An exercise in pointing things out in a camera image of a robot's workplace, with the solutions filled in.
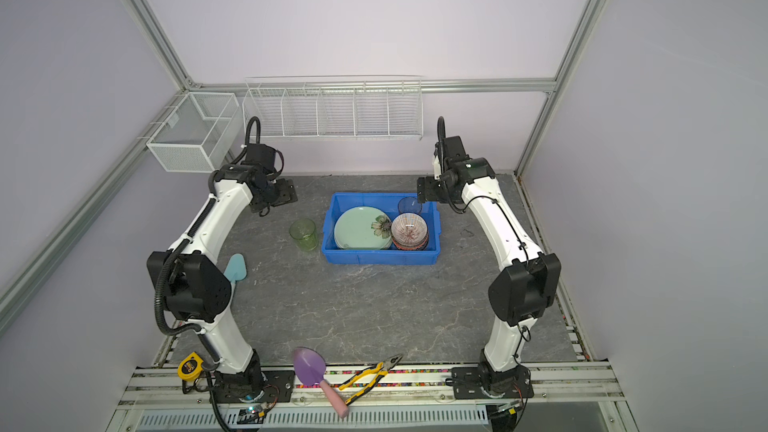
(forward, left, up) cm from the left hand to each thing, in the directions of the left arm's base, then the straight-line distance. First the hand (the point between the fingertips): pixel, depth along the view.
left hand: (283, 200), depth 87 cm
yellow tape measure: (-39, +22, -17) cm, 48 cm away
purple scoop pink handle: (-41, -8, -20) cm, 47 cm away
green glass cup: (-1, -2, -16) cm, 17 cm away
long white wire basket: (+31, -17, +10) cm, 37 cm away
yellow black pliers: (-43, -27, -18) cm, 54 cm away
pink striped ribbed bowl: (-5, -37, -11) cm, 39 cm away
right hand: (-4, -44, +3) cm, 44 cm away
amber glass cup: (+6, -38, -13) cm, 41 cm away
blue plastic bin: (+9, -31, -16) cm, 36 cm away
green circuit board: (-50, +5, -22) cm, 55 cm away
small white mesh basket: (+25, +30, +7) cm, 39 cm away
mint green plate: (0, -22, -18) cm, 28 cm away
